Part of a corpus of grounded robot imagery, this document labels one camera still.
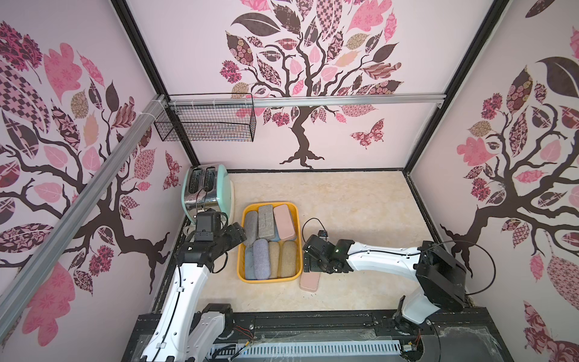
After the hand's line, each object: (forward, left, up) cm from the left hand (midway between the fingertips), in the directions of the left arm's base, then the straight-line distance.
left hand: (238, 239), depth 77 cm
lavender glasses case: (-4, -7, -9) cm, 12 cm away
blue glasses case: (+6, -12, -11) cm, 18 cm away
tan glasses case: (+1, -11, -12) cm, 17 cm away
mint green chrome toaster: (+25, +17, -1) cm, 30 cm away
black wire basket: (+49, +32, +15) cm, 61 cm away
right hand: (-4, -26, -13) cm, 30 cm away
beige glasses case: (-2, -18, -12) cm, 21 cm away
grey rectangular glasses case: (+13, -8, -9) cm, 17 cm away
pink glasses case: (+12, -16, -10) cm, 22 cm away
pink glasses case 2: (-11, -25, -13) cm, 30 cm away
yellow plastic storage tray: (+19, -20, -10) cm, 29 cm away
